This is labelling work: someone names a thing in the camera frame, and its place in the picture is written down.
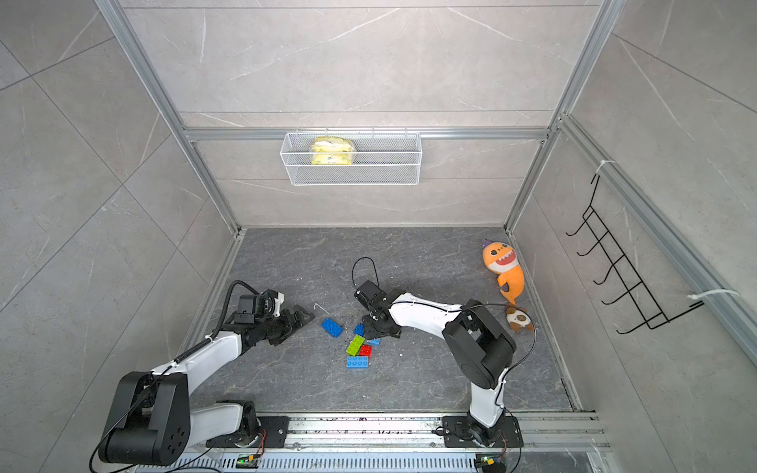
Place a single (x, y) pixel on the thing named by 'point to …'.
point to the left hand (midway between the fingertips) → (306, 318)
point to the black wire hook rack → (639, 296)
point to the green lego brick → (355, 345)
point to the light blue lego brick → (376, 342)
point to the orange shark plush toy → (501, 257)
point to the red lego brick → (366, 351)
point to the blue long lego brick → (357, 362)
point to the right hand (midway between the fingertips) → (375, 331)
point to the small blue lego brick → (359, 329)
